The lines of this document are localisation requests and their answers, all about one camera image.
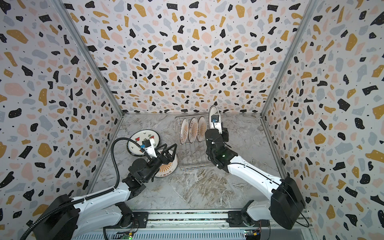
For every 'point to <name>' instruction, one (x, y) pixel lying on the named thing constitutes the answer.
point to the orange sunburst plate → (184, 130)
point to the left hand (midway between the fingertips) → (171, 143)
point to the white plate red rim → (193, 130)
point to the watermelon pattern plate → (140, 136)
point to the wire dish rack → (191, 143)
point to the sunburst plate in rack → (201, 127)
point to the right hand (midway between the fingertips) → (220, 121)
